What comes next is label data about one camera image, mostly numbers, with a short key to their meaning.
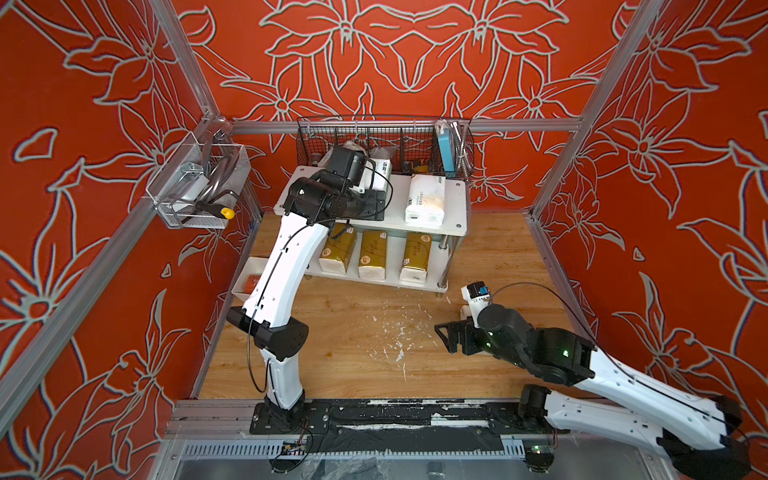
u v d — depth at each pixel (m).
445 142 0.83
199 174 0.74
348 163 0.49
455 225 0.70
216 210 0.63
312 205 0.44
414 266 0.88
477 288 0.60
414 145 0.97
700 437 0.40
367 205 0.62
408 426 0.73
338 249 0.92
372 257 0.90
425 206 0.67
